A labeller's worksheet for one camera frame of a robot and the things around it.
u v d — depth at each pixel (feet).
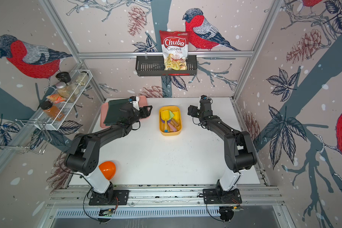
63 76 2.43
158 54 3.12
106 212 2.33
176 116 3.53
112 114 3.64
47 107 2.04
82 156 1.56
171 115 3.50
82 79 2.79
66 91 2.37
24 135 1.91
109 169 2.61
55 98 2.29
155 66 3.51
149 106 2.92
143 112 2.68
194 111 2.79
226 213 2.29
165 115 3.51
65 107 2.26
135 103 2.73
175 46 2.68
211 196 2.38
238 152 1.57
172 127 3.20
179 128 3.30
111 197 2.28
